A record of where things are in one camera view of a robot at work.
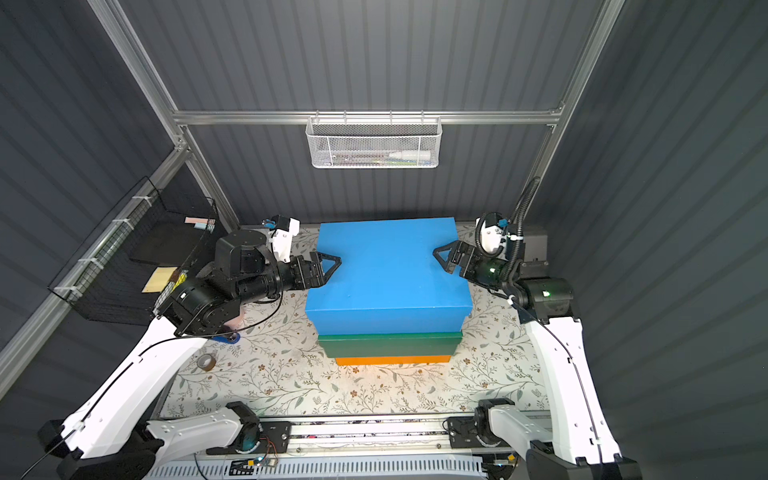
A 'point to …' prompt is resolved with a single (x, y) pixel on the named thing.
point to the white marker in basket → (411, 155)
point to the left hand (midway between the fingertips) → (325, 263)
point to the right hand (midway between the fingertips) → (453, 258)
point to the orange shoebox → (390, 360)
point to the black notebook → (168, 243)
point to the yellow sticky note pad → (158, 280)
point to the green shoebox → (362, 345)
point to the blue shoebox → (389, 281)
